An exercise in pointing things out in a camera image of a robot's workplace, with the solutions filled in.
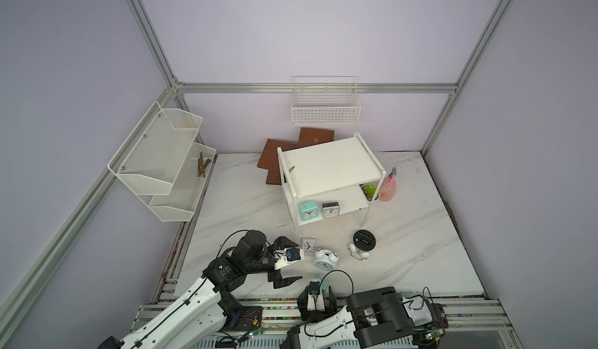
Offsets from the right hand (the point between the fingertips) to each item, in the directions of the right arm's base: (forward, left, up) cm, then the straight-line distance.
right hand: (318, 292), depth 80 cm
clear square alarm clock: (+21, -5, +21) cm, 30 cm away
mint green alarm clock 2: (+20, +3, +21) cm, 30 cm away
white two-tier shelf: (+25, -4, +33) cm, 41 cm away
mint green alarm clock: (0, -2, +6) cm, 6 cm away
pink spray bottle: (+35, -30, +13) cm, 48 cm away
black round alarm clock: (+17, -19, +4) cm, 26 cm away
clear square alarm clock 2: (+16, +3, +3) cm, 16 cm away
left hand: (+7, +8, +13) cm, 17 cm away
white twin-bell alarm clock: (+8, -3, +9) cm, 12 cm away
